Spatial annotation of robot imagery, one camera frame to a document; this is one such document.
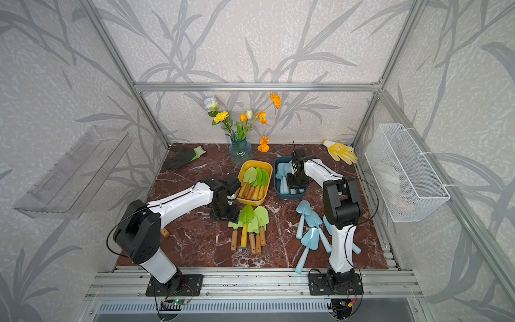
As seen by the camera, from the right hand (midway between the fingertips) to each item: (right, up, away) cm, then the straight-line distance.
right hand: (291, 185), depth 99 cm
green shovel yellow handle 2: (-18, 0, +2) cm, 18 cm away
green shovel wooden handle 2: (-14, -14, -10) cm, 22 cm away
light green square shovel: (-26, -19, -15) cm, 35 cm away
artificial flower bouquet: (-27, +27, -1) cm, 38 cm away
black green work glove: (-63, +15, +16) cm, 67 cm away
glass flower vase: (-26, +17, +3) cm, 31 cm away
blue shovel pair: (-4, +8, +7) cm, 11 cm away
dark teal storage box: (-6, +13, +9) cm, 17 cm away
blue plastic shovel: (-4, -1, -3) cm, 5 cm away
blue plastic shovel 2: (+9, -15, -10) cm, 20 cm away
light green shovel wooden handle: (-18, -17, -12) cm, 28 cm away
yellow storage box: (-24, +10, +6) cm, 27 cm away
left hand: (-27, -13, -15) cm, 33 cm away
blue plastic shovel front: (+6, -21, -15) cm, 27 cm away
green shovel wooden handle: (-22, +4, +4) cm, 22 cm away
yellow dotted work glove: (+31, +18, +19) cm, 40 cm away
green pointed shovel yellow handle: (-22, -13, -9) cm, 27 cm away
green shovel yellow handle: (-13, +2, +2) cm, 14 cm away
